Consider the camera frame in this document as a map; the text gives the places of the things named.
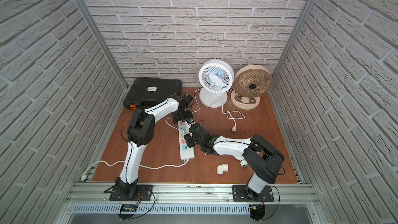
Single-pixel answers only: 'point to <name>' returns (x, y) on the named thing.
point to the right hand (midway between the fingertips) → (189, 134)
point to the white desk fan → (216, 78)
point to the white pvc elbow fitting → (221, 168)
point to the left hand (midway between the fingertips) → (183, 118)
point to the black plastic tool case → (145, 92)
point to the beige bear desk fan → (251, 82)
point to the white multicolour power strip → (186, 153)
